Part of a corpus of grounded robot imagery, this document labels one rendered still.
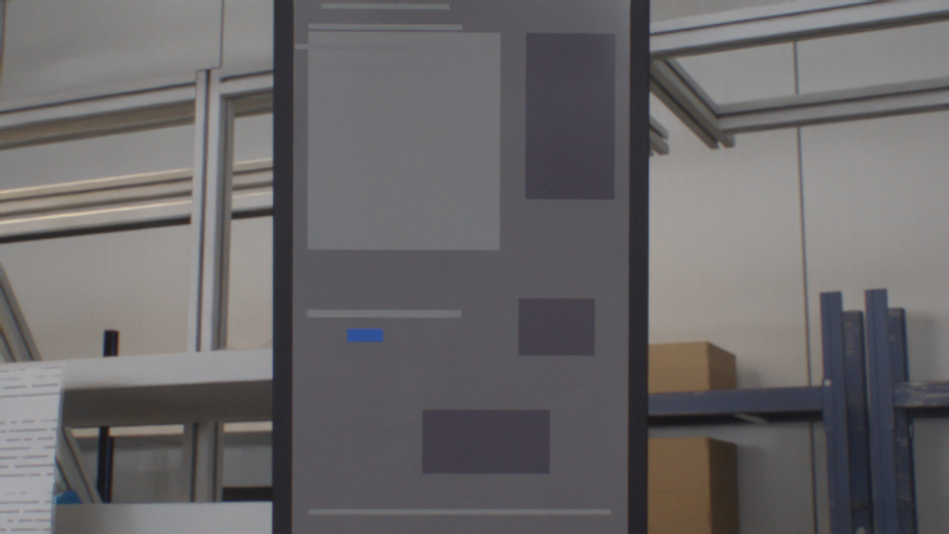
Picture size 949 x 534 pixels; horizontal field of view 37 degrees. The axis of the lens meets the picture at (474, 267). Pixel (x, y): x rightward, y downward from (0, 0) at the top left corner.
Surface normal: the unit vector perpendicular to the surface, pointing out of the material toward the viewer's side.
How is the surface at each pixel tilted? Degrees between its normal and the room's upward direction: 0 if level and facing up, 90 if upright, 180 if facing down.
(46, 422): 87
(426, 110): 101
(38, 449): 88
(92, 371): 90
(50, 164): 90
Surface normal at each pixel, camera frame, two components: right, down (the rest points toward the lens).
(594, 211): 0.02, 0.00
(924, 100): -0.40, -0.17
